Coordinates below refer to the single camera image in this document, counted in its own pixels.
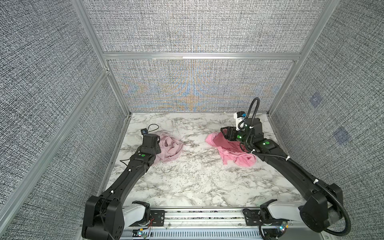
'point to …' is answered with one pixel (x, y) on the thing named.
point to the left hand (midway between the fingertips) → (152, 144)
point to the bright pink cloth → (231, 150)
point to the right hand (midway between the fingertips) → (224, 128)
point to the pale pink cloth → (170, 148)
